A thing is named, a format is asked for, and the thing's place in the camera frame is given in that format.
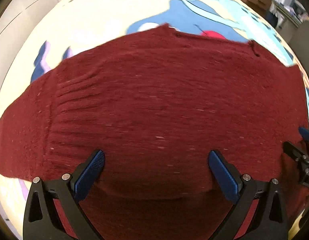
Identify desk with white legs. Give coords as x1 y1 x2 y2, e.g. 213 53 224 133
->
270 0 309 30

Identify grey upholstered chair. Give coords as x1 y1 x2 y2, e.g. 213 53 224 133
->
288 21 309 78

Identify dark red knit sweater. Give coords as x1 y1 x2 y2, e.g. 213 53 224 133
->
0 25 309 239

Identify dinosaur print bed cover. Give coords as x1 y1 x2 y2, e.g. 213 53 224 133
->
0 0 309 239

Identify white wardrobe doors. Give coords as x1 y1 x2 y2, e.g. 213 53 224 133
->
0 0 58 89

